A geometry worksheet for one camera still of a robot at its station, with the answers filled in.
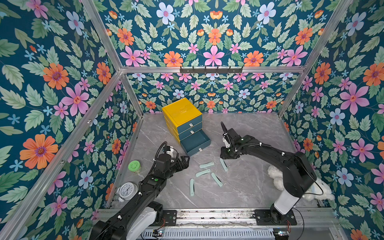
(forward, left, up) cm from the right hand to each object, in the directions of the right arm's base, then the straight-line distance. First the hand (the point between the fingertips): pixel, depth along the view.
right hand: (225, 153), depth 89 cm
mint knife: (-4, +11, -8) cm, 15 cm away
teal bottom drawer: (+9, +19, -3) cm, 21 cm away
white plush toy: (-21, -45, 0) cm, 50 cm away
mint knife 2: (-10, +14, -7) cm, 18 cm away
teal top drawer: (+13, +21, +12) cm, 27 cm away
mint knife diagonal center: (-13, +5, -7) cm, 16 cm away
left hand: (-6, +23, +4) cm, 24 cm away
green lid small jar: (-9, +55, -3) cm, 55 cm away
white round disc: (-22, +54, -4) cm, 59 cm away
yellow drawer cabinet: (+14, +26, +14) cm, 33 cm away
